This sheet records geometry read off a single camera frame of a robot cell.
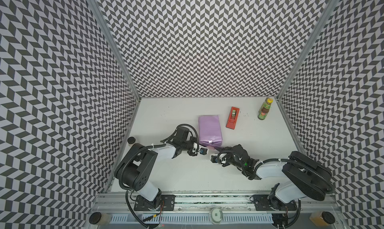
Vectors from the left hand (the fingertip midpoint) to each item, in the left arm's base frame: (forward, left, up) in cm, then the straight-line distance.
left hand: (203, 142), depth 89 cm
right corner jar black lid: (-37, -52, +3) cm, 64 cm away
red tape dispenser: (+17, -20, +1) cm, 26 cm away
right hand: (-5, -7, -1) cm, 9 cm away
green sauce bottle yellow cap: (+20, -40, +6) cm, 45 cm away
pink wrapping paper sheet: (+7, -4, +3) cm, 8 cm away
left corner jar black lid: (-37, +45, +8) cm, 59 cm away
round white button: (-37, -5, +7) cm, 37 cm away
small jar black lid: (-1, +41, +6) cm, 42 cm away
